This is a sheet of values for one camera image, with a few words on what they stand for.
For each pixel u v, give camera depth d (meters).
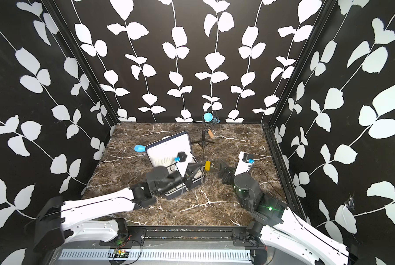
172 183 0.59
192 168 0.63
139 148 1.01
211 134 1.13
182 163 0.57
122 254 0.71
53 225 0.39
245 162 0.56
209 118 0.88
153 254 0.70
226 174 0.58
